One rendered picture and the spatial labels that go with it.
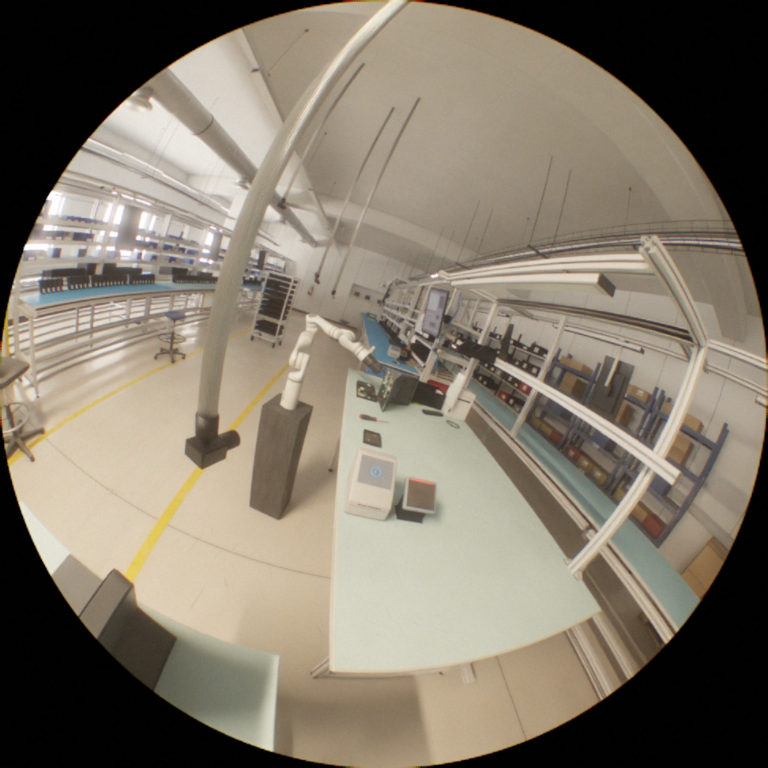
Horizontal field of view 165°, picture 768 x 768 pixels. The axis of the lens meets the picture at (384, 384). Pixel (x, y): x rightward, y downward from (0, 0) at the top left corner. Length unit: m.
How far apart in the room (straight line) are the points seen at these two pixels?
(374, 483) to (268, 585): 1.14
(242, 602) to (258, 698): 1.24
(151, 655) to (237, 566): 1.37
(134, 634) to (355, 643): 0.39
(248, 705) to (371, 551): 0.49
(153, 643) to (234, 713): 0.14
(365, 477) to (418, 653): 0.49
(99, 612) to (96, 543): 1.71
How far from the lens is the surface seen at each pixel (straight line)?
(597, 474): 4.52
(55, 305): 3.30
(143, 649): 0.47
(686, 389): 1.06
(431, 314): 2.91
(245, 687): 0.48
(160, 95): 3.64
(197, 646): 0.50
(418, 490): 0.83
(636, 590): 1.79
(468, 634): 0.73
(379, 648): 0.62
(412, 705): 1.73
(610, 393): 2.55
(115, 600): 0.30
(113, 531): 2.01
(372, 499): 0.77
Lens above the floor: 1.57
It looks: 16 degrees down
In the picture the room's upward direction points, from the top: 21 degrees clockwise
